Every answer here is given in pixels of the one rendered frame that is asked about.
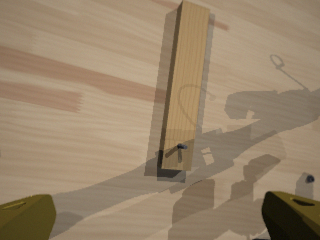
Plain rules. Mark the light wooden plank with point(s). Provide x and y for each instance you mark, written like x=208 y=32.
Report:
x=183 y=89

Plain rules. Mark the dark grey hex nut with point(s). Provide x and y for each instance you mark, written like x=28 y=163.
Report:
x=310 y=179

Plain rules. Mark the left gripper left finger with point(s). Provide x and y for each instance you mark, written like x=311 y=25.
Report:
x=30 y=218

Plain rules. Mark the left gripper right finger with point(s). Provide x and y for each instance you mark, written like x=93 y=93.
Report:
x=291 y=217

